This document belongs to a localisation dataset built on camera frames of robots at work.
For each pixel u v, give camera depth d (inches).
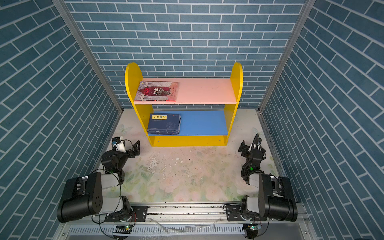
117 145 29.1
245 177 26.7
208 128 35.8
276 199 17.3
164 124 35.0
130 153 30.8
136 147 33.1
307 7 27.9
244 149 32.4
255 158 26.6
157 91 28.4
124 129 42.7
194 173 34.8
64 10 27.9
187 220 29.0
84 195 17.5
